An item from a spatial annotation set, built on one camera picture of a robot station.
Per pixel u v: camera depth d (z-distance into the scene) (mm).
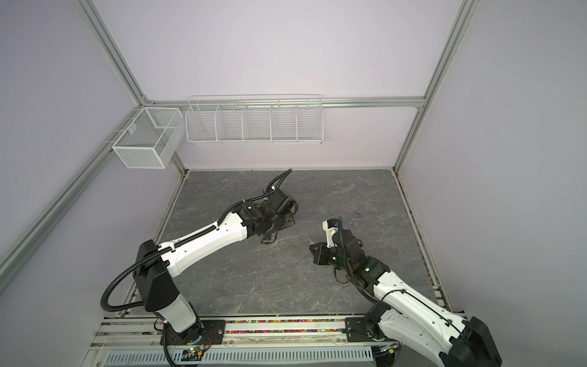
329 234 715
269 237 938
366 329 664
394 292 505
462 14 711
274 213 599
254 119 993
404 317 597
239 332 753
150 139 993
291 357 1577
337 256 650
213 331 739
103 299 386
